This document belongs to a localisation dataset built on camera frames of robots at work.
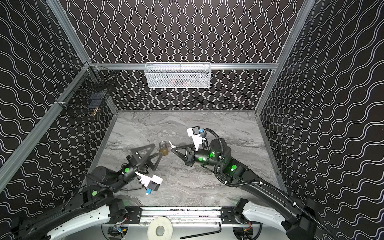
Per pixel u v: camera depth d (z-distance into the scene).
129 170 0.51
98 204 0.48
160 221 0.73
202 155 0.55
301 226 0.38
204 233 0.71
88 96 0.93
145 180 0.50
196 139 0.56
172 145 0.59
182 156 0.59
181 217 0.75
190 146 0.56
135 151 0.49
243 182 0.47
